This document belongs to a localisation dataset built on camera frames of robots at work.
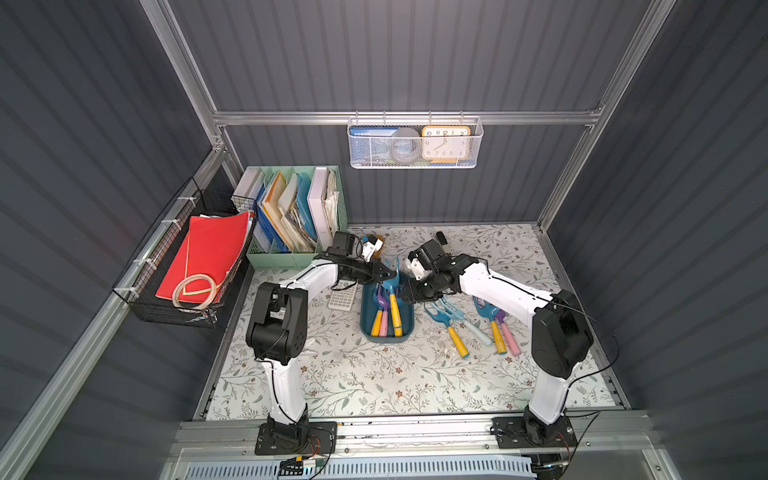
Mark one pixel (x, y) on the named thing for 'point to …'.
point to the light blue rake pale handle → (458, 314)
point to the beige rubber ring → (177, 292)
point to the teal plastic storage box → (367, 313)
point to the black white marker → (442, 240)
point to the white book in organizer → (315, 201)
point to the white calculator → (342, 298)
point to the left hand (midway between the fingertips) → (390, 275)
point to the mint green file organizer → (297, 210)
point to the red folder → (210, 247)
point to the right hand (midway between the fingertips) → (413, 293)
